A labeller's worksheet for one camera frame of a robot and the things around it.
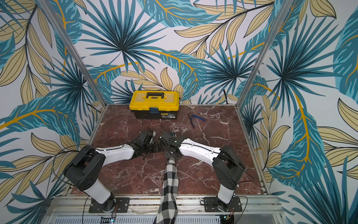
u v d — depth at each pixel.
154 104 0.99
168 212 0.66
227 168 0.45
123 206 0.73
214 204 0.73
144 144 0.74
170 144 0.63
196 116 1.13
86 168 0.46
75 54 0.86
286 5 0.68
